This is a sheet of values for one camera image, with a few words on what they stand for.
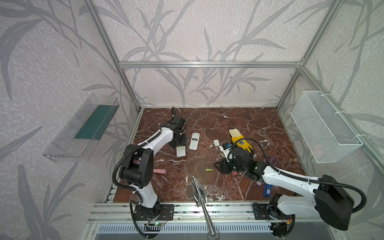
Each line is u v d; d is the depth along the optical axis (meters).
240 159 0.63
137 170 0.47
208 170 0.88
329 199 0.40
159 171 0.85
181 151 0.89
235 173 0.85
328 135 0.63
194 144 0.99
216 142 0.99
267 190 0.78
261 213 0.73
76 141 0.64
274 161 0.91
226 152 0.74
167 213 0.72
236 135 1.01
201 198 0.78
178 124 0.75
